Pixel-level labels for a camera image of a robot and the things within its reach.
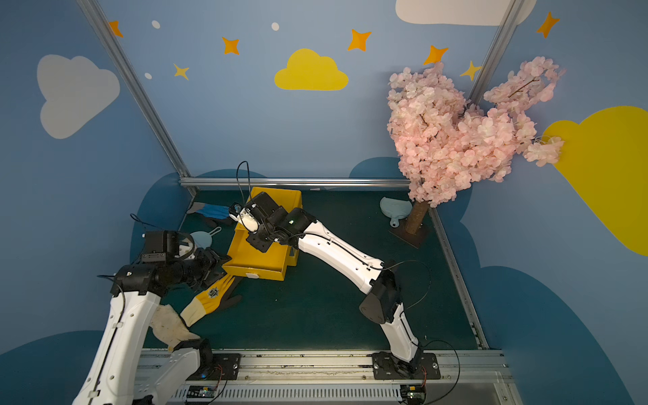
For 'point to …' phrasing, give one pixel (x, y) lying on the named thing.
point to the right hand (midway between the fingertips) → (259, 228)
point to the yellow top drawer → (274, 273)
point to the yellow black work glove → (210, 299)
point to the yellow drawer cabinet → (279, 254)
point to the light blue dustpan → (395, 209)
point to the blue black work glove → (213, 214)
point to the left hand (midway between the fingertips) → (228, 260)
